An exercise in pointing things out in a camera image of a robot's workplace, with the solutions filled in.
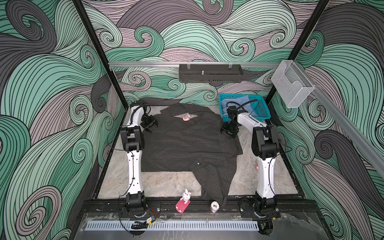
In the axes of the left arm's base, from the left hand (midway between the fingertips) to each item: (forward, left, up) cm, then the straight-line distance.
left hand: (155, 125), depth 106 cm
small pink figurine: (+7, -23, +1) cm, 24 cm away
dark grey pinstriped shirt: (-9, -24, 0) cm, 26 cm away
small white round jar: (-51, -38, +5) cm, 64 cm away
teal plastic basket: (+22, -76, +2) cm, 79 cm away
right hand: (-5, -50, 0) cm, 50 cm away
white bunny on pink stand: (-49, -23, +3) cm, 55 cm away
